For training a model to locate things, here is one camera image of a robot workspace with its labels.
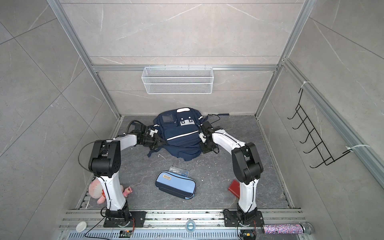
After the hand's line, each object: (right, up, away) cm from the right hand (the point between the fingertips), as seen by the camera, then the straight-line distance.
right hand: (206, 148), depth 96 cm
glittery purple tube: (+44, -34, -27) cm, 62 cm away
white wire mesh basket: (-20, +46, +5) cm, 50 cm away
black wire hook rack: (+47, +5, -31) cm, 57 cm away
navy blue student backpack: (-18, +13, +9) cm, 24 cm away
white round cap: (-63, -35, -24) cm, 76 cm away
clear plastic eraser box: (-14, -14, -7) cm, 21 cm away
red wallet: (+15, -21, -11) cm, 28 cm away
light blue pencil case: (-17, -18, -15) cm, 30 cm away
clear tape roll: (-12, -34, -23) cm, 43 cm away
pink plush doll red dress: (-59, -19, -19) cm, 65 cm away
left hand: (-27, +6, +2) cm, 28 cm away
